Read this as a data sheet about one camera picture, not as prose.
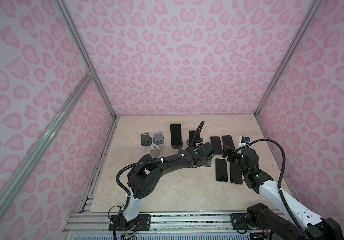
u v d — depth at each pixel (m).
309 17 0.72
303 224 0.41
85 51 0.84
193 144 0.81
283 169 0.58
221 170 0.90
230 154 0.73
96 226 0.74
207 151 0.68
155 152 0.91
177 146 1.03
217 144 1.04
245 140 0.70
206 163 0.80
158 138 1.02
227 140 1.02
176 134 0.95
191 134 0.98
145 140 1.00
